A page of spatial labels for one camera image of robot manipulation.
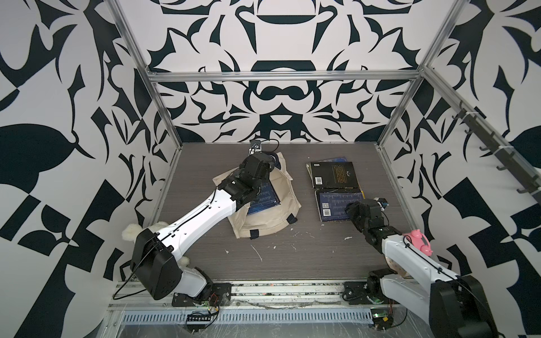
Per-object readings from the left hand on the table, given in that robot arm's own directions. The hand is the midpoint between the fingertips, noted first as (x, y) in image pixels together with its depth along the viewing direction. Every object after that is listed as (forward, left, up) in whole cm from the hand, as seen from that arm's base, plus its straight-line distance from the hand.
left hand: (255, 159), depth 79 cm
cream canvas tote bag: (-15, +2, -25) cm, 29 cm away
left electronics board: (-46, +21, -30) cm, 59 cm away
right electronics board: (-48, -41, -27) cm, 69 cm away
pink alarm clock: (-27, -58, -17) cm, 66 cm away
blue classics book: (-8, -32, -21) cm, 39 cm away
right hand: (-9, -38, -19) cm, 43 cm away
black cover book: (+7, -37, -22) cm, 43 cm away
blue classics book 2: (-2, -4, -24) cm, 25 cm away
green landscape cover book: (+17, -40, -22) cm, 49 cm away
